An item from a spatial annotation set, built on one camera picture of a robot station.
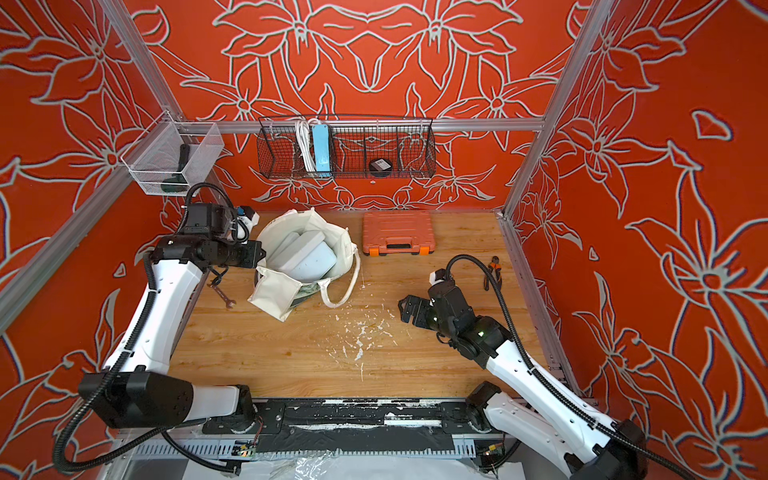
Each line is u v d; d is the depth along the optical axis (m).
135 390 0.39
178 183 0.79
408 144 1.00
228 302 0.94
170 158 0.90
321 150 0.89
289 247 0.89
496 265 1.01
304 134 0.88
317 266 0.90
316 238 0.89
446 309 0.56
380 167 0.95
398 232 1.08
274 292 0.85
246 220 0.67
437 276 0.70
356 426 0.73
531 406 0.46
